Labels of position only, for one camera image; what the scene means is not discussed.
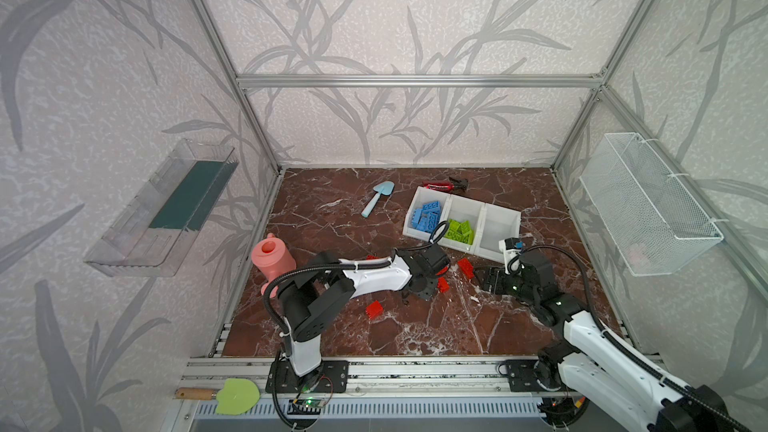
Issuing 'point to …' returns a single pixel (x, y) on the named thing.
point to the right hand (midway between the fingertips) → (482, 261)
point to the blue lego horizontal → (432, 207)
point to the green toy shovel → (237, 397)
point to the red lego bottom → (374, 310)
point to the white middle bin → (464, 218)
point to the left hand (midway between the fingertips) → (427, 279)
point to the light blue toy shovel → (385, 188)
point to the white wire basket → (656, 226)
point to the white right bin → (497, 223)
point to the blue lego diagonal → (416, 217)
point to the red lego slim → (442, 285)
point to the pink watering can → (276, 260)
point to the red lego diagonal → (466, 267)
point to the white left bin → (420, 197)
